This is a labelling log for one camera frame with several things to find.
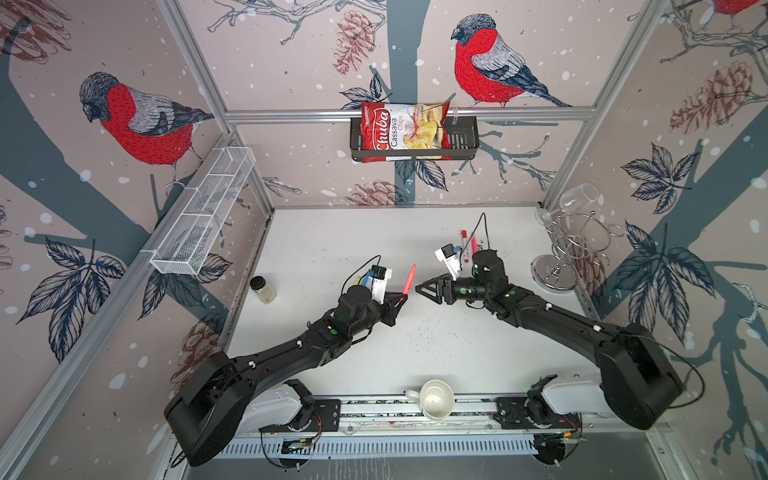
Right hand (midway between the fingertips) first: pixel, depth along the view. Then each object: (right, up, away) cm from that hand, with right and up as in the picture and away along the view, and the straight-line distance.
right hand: (417, 293), depth 78 cm
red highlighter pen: (+24, +11, +31) cm, 41 cm away
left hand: (-3, -1, -1) cm, 3 cm away
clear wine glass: (+49, +27, +10) cm, 57 cm away
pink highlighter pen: (-2, +3, +2) cm, 4 cm away
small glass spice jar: (-46, -2, +12) cm, 48 cm away
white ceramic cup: (+5, -27, -3) cm, 27 cm away
